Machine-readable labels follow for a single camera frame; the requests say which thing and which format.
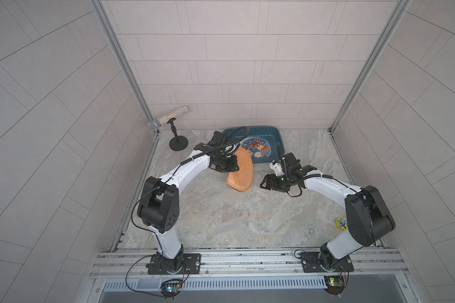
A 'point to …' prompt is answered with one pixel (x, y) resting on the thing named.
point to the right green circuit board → (335, 284)
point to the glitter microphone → (155, 124)
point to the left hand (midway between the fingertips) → (241, 166)
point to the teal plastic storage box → (273, 134)
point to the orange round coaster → (242, 179)
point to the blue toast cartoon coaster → (258, 147)
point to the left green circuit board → (170, 288)
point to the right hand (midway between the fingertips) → (265, 185)
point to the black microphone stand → (178, 142)
